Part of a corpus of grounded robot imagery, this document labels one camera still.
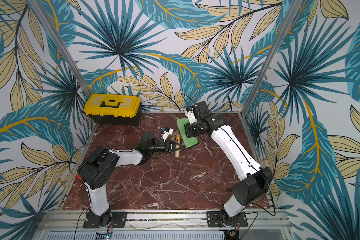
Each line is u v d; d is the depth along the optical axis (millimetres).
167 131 818
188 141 757
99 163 558
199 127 533
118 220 734
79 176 518
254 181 408
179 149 806
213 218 726
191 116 698
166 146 777
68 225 748
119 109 982
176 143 814
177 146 813
